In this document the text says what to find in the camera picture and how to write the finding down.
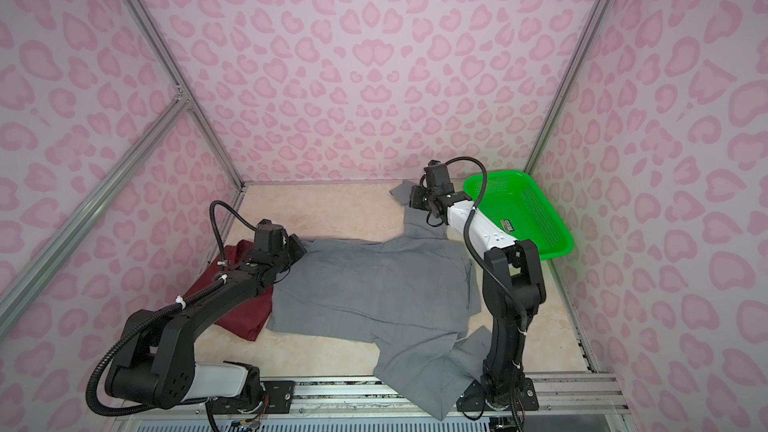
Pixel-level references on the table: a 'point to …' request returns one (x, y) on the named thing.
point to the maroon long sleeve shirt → (248, 319)
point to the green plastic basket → (513, 203)
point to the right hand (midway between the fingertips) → (420, 193)
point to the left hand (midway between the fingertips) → (305, 237)
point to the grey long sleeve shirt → (409, 296)
